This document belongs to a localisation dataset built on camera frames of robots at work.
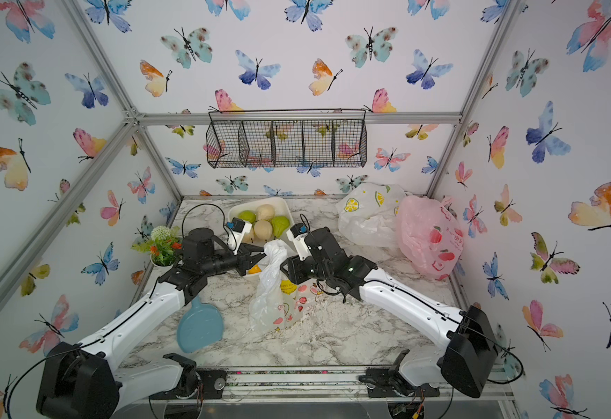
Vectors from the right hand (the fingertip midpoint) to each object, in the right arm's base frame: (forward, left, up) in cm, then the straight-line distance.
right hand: (285, 263), depth 73 cm
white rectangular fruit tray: (+38, +21, -17) cm, 47 cm away
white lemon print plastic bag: (+34, -27, -16) cm, 46 cm away
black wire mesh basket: (+48, +5, +8) cm, 49 cm away
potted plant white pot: (+8, +40, -6) cm, 42 cm away
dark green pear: (+27, +8, -18) cm, 34 cm away
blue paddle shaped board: (-12, +28, -21) cm, 37 cm away
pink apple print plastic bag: (+22, -49, -14) cm, 55 cm away
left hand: (+5, +5, 0) cm, 7 cm away
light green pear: (+32, +21, -18) cm, 42 cm away
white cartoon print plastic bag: (-7, +2, -11) cm, 13 cm away
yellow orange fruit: (0, +10, -5) cm, 11 cm away
